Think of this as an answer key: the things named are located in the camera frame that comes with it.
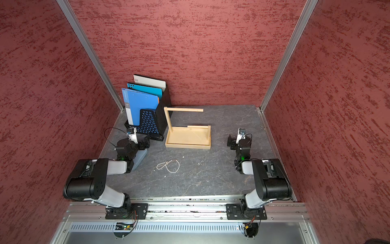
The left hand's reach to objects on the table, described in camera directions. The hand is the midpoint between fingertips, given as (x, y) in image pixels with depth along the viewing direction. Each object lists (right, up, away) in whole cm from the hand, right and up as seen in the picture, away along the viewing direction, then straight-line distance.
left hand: (142, 137), depth 94 cm
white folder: (-2, +38, +5) cm, 38 cm away
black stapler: (+7, -1, +7) cm, 10 cm away
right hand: (+60, 0, +1) cm, 60 cm away
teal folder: (+3, +30, -3) cm, 30 cm away
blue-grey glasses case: (0, -10, -5) cm, 11 cm away
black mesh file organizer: (+8, +9, -3) cm, 13 cm away
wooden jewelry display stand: (+35, -1, +9) cm, 36 cm away
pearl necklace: (+16, -17, -4) cm, 24 cm away
